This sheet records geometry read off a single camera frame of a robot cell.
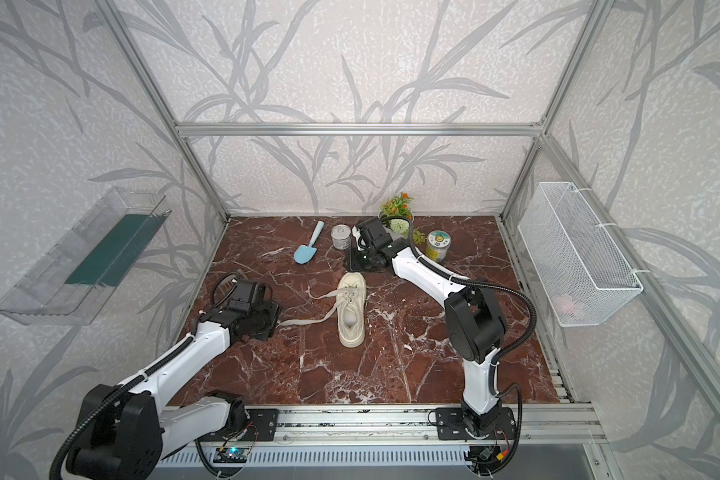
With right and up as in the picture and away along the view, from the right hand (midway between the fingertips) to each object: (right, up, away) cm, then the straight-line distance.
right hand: (347, 254), depth 90 cm
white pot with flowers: (+17, +16, +13) cm, 27 cm away
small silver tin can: (-4, +6, +18) cm, 20 cm away
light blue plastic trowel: (-18, -1, +19) cm, 26 cm away
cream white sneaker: (+1, -16, -3) cm, 17 cm away
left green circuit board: (-26, -47, -19) cm, 57 cm away
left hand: (-17, -14, -2) cm, 22 cm away
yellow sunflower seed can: (+29, +2, +11) cm, 31 cm away
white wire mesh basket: (+52, -2, -28) cm, 59 cm away
